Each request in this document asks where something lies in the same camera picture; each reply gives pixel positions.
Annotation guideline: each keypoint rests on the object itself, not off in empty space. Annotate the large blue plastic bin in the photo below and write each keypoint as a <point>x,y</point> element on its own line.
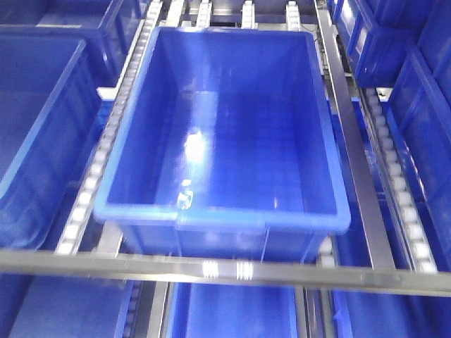
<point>229,141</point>

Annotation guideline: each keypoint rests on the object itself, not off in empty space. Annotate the steel roller rack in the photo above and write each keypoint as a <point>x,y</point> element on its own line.
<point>70,262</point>

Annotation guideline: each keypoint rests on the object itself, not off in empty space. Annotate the row of blue bins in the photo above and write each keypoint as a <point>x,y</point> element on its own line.
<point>35,123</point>

